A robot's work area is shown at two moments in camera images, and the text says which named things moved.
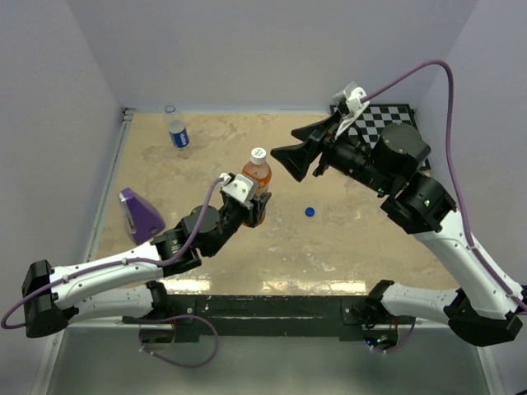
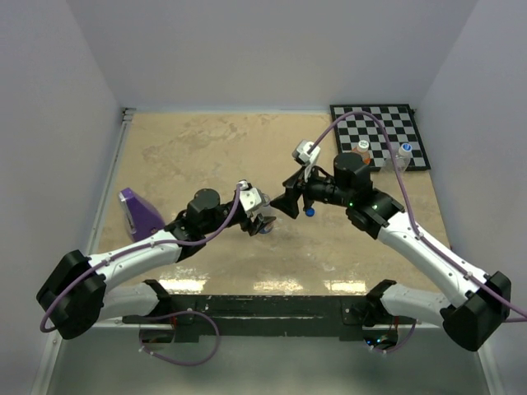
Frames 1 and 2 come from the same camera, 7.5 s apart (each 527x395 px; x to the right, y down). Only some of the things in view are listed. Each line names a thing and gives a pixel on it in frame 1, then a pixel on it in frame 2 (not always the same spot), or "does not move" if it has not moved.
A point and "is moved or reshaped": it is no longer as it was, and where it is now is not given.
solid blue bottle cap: (310, 211) does not move
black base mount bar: (268, 315) does not move
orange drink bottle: (260, 170) is moved or reshaped
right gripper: (297, 158) to (298, 183)
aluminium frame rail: (52, 367) does not move
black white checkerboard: (376, 117) does not move
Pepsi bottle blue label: (178, 132) to (268, 228)
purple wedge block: (142, 220) does not move
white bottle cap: (258, 155) is moved or reshaped
